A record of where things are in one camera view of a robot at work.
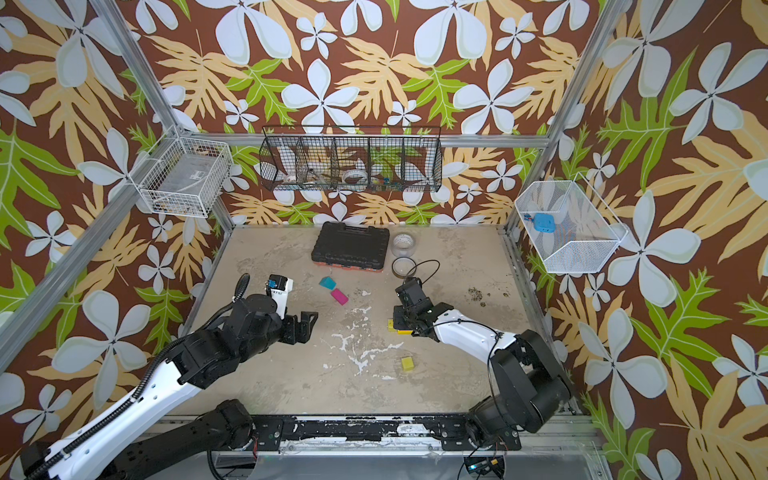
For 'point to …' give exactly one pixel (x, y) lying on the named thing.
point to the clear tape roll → (403, 244)
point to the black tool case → (359, 248)
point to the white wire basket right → (570, 227)
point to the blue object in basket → (544, 223)
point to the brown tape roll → (404, 267)
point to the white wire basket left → (186, 178)
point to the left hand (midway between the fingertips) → (302, 309)
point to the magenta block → (339, 296)
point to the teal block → (328, 282)
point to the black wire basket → (339, 158)
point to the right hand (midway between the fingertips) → (396, 315)
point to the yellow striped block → (404, 332)
